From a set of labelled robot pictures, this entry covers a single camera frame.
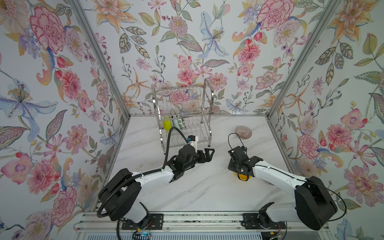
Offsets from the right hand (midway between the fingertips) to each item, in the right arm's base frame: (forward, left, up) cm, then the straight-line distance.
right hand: (231, 164), depth 90 cm
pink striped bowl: (+27, -13, -2) cm, 29 cm away
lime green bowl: (+22, +41, +10) cm, 47 cm away
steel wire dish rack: (+49, +33, -4) cm, 59 cm away
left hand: (0, +13, +13) cm, 18 cm away
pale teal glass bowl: (+23, +34, +10) cm, 42 cm away
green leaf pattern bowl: (+23, +31, +10) cm, 40 cm away
